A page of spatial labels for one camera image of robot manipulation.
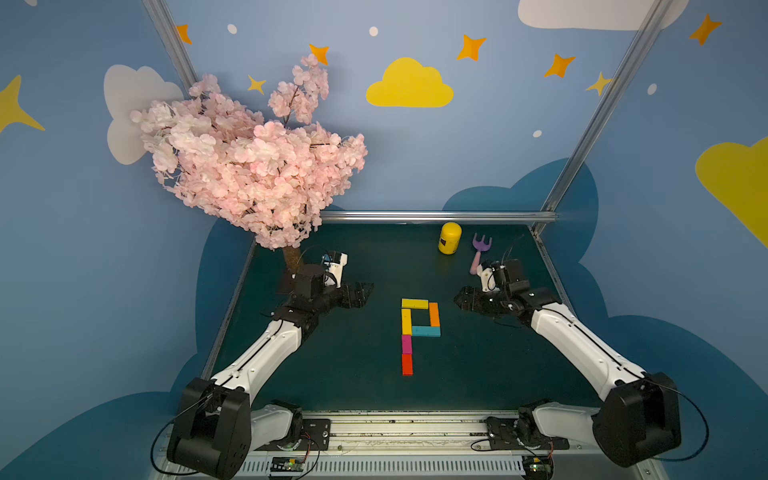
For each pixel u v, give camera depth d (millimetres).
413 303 984
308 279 627
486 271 779
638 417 401
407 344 883
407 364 852
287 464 718
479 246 1148
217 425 401
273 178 626
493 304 707
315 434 745
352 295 733
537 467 732
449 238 1083
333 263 739
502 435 736
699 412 388
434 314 959
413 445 735
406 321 939
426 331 925
